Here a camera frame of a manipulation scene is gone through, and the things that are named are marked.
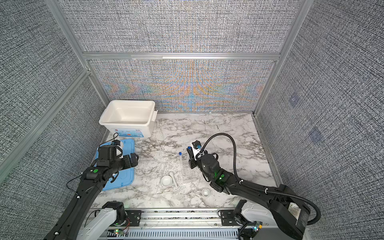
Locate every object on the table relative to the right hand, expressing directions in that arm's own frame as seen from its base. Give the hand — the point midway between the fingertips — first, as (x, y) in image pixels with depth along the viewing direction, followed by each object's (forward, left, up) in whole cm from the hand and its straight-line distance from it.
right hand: (189, 147), depth 78 cm
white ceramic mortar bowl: (-11, +13, -17) cm, 24 cm away
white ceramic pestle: (-8, +11, -17) cm, 22 cm away
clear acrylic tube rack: (-7, +1, -19) cm, 20 cm away
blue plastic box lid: (-8, +38, -18) cm, 43 cm away
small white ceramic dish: (-17, -8, -18) cm, 26 cm away
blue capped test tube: (-1, 0, +1) cm, 2 cm away
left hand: (-3, +32, -5) cm, 32 cm away
